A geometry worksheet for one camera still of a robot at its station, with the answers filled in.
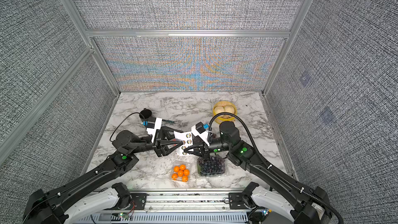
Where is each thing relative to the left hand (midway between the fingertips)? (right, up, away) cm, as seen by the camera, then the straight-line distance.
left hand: (184, 139), depth 57 cm
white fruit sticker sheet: (+1, 0, +2) cm, 2 cm away
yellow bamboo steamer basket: (+22, +5, +45) cm, 50 cm away
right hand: (0, -4, +4) cm, 6 cm away
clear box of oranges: (-4, -22, +23) cm, 32 cm away
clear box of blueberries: (+15, -18, +23) cm, 32 cm away
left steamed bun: (+18, +10, +44) cm, 48 cm away
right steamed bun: (+26, +11, +46) cm, 54 cm away
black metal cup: (-27, +7, +39) cm, 48 cm away
